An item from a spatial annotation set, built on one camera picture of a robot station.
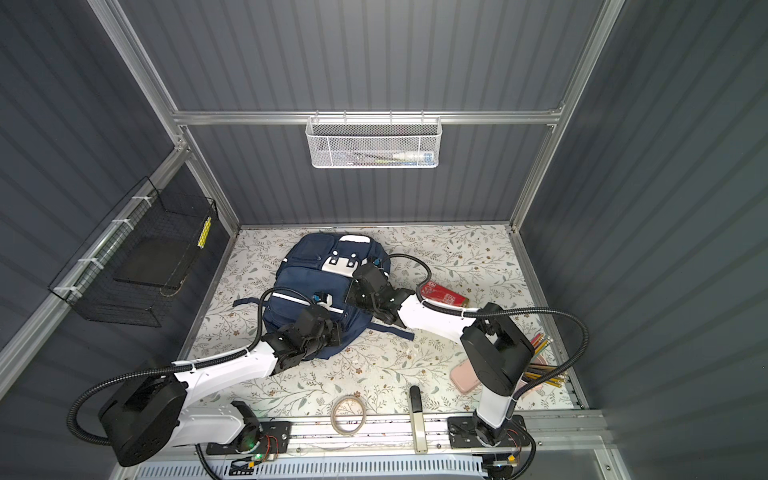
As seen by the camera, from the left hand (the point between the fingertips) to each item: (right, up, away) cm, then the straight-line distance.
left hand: (344, 324), depth 87 cm
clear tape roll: (-1, -20, -10) cm, 22 cm away
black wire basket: (-50, +21, -11) cm, 55 cm away
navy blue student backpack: (-9, +15, +4) cm, 18 cm away
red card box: (+30, +7, +16) cm, 35 cm away
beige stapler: (+20, -18, -13) cm, 30 cm away
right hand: (0, +9, -2) cm, 9 cm away
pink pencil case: (+34, -13, -5) cm, 37 cm away
